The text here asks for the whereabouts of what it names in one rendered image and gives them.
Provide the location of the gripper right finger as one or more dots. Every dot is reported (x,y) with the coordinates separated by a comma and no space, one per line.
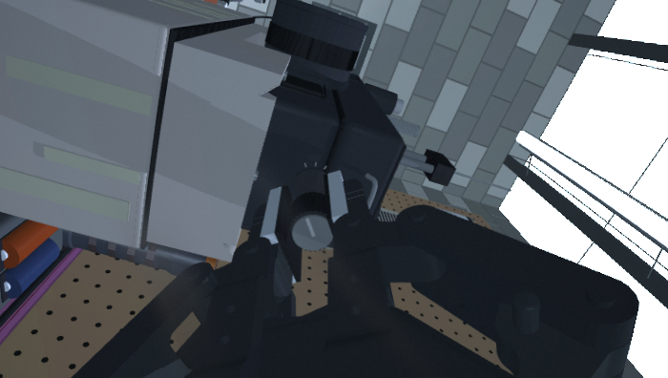
(337,196)

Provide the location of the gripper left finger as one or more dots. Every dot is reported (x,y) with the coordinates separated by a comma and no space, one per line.
(271,216)

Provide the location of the grey curved lever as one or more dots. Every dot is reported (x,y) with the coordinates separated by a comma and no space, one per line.
(371,190)

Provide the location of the small black grey-faced knob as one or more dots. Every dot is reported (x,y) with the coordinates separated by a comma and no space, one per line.
(311,229)

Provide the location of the black crank with steel shaft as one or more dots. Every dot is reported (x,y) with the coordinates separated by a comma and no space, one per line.
(437,166)

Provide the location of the small silver button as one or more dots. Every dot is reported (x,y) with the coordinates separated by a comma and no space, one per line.
(397,107)

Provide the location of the large black ribbed knob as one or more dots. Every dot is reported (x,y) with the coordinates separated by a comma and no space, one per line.
(318,36)

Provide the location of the large grey cabinet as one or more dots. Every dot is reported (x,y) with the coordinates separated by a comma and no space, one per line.
(104,125)

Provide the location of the blue cylinder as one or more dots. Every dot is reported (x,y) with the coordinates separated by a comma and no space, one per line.
(31,266)

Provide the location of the orange cylinder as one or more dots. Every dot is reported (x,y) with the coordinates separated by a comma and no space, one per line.
(26,240)

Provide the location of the purple-edged tray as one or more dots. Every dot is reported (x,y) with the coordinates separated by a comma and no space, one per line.
(36,292)

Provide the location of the white and dark handrail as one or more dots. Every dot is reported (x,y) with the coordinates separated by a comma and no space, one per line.
(584,193)

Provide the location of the bright window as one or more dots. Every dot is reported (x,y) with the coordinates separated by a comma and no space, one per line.
(616,136)

